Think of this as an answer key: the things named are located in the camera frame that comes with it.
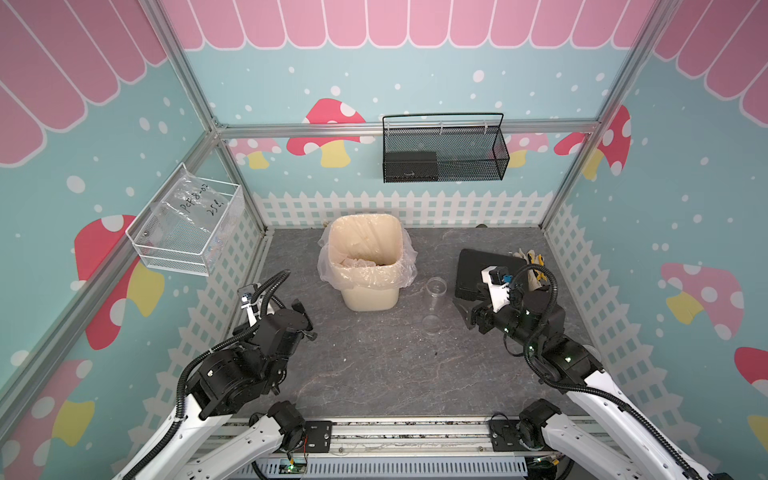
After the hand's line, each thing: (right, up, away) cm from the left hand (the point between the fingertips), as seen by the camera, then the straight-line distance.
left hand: (282, 315), depth 66 cm
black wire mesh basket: (+41, +49, +29) cm, 70 cm away
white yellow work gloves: (+74, +6, +36) cm, 83 cm away
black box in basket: (+30, +41, +25) cm, 57 cm away
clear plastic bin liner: (+16, +15, +33) cm, 40 cm away
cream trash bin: (+21, -1, +28) cm, 35 cm away
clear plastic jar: (+38, +4, +24) cm, 45 cm away
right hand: (+42, +5, +5) cm, 43 cm away
